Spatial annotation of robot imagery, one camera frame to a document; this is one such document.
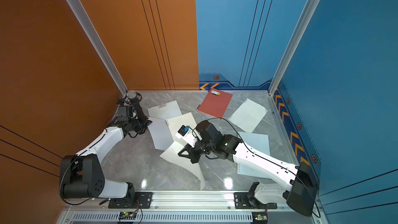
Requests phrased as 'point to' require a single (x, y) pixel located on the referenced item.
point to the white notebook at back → (165, 111)
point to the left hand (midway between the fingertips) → (153, 117)
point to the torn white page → (247, 115)
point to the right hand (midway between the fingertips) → (180, 153)
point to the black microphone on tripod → (134, 97)
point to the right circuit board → (259, 217)
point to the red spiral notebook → (215, 103)
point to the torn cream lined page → (186, 119)
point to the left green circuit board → (127, 215)
